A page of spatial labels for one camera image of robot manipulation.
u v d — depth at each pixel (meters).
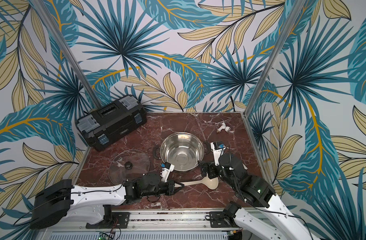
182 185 0.72
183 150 0.97
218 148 0.55
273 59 0.87
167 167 0.70
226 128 1.07
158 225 0.72
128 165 0.88
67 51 0.83
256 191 0.42
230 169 0.44
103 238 0.71
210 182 0.83
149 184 0.56
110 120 0.92
